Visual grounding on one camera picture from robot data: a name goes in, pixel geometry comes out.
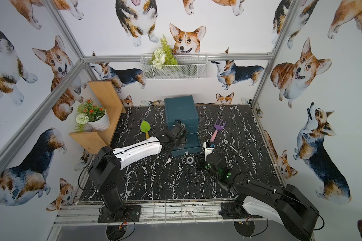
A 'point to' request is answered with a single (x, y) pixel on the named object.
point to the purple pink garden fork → (217, 127)
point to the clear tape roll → (190, 162)
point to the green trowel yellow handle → (145, 127)
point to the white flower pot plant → (95, 118)
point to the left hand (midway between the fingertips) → (181, 135)
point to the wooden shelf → (107, 97)
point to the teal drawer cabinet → (182, 108)
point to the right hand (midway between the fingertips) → (199, 151)
